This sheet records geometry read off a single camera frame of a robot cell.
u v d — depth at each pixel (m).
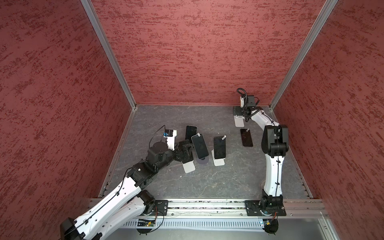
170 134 0.62
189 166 0.87
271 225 0.71
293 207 0.76
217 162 0.90
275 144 0.61
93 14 0.73
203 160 0.90
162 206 0.75
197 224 0.77
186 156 0.63
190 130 0.92
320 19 0.75
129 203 0.60
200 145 0.85
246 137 1.02
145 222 0.72
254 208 0.74
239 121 1.03
